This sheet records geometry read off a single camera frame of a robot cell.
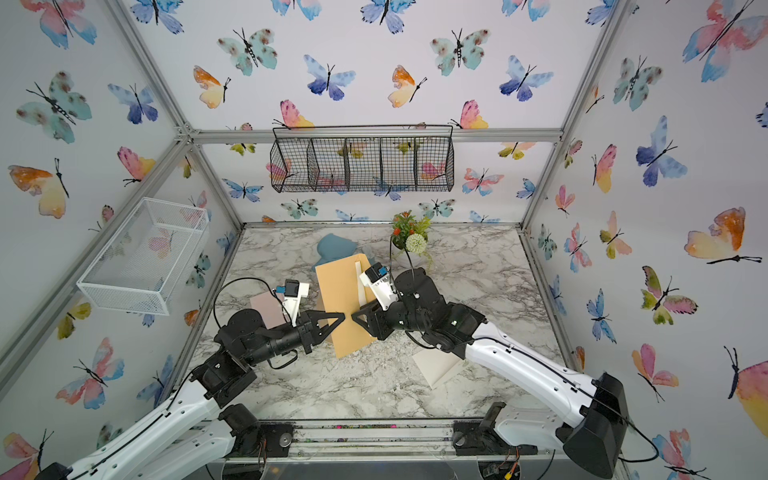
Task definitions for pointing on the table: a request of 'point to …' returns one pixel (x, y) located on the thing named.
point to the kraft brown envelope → (346, 285)
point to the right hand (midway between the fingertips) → (361, 310)
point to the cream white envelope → (436, 365)
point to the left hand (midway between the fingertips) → (344, 319)
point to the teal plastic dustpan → (332, 247)
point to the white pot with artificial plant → (410, 236)
